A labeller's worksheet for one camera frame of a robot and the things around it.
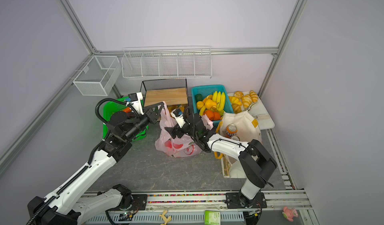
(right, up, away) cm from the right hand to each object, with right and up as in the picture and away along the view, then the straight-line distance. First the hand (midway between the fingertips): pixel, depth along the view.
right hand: (171, 123), depth 80 cm
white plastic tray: (+62, +6, +32) cm, 70 cm away
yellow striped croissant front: (+43, +8, +28) cm, 52 cm away
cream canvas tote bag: (+44, -4, +5) cm, 44 cm away
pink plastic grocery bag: (+7, -12, -4) cm, 14 cm away
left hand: (0, +9, -15) cm, 18 cm away
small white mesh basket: (-52, +29, +17) cm, 61 cm away
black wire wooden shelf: (-2, +20, +23) cm, 30 cm away
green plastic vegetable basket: (-48, +9, +26) cm, 55 cm away
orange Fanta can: (+35, -5, +9) cm, 36 cm away
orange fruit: (+23, +4, +19) cm, 30 cm away
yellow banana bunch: (+30, +16, +28) cm, 44 cm away
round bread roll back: (+47, +20, +38) cm, 64 cm away
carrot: (-37, +7, +28) cm, 47 cm away
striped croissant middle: (+52, +14, +33) cm, 63 cm away
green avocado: (+15, +17, +33) cm, 39 cm away
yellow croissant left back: (+43, +14, +35) cm, 57 cm away
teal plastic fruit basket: (+24, +23, +36) cm, 48 cm away
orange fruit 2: (+28, +3, +23) cm, 36 cm away
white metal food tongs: (+59, +2, +24) cm, 64 cm away
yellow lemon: (+16, +11, +28) cm, 34 cm away
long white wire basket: (-1, +38, +16) cm, 42 cm away
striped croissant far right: (+59, +18, +37) cm, 72 cm away
